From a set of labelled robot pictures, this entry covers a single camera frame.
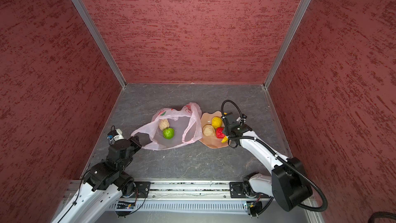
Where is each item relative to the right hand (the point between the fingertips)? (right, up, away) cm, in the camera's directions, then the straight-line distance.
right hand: (227, 133), depth 87 cm
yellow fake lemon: (-6, +6, +5) cm, 10 cm away
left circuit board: (-54, -31, -14) cm, 64 cm away
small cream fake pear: (-39, +5, +5) cm, 39 cm away
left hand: (-47, -1, -9) cm, 48 cm away
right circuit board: (+11, -32, -15) cm, 37 cm away
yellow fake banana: (-2, -3, -3) cm, 4 cm away
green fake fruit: (-34, 0, +1) cm, 34 cm away
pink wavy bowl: (-10, -5, +2) cm, 11 cm away
